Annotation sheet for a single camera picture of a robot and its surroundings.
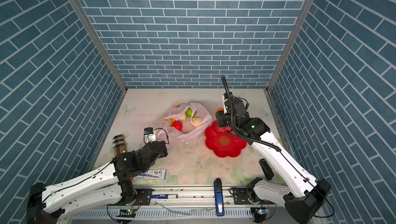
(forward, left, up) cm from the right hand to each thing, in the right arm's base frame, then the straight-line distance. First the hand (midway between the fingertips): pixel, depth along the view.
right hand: (221, 113), depth 73 cm
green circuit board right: (-34, -22, -28) cm, 49 cm away
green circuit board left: (-40, +42, -30) cm, 65 cm away
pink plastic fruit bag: (+12, +21, -26) cm, 36 cm away
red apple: (+5, +25, -21) cm, 33 cm away
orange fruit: (+1, 0, +3) cm, 3 cm away
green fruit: (+14, +19, -20) cm, 32 cm away
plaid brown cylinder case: (-9, +57, -24) cm, 63 cm away
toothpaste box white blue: (-23, +34, -26) cm, 48 cm away
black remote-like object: (-17, -27, -25) cm, 40 cm away
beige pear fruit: (+10, +14, -22) cm, 28 cm away
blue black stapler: (-34, -2, -23) cm, 41 cm away
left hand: (-12, +24, -13) cm, 30 cm away
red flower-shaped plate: (-2, -3, -27) cm, 28 cm away
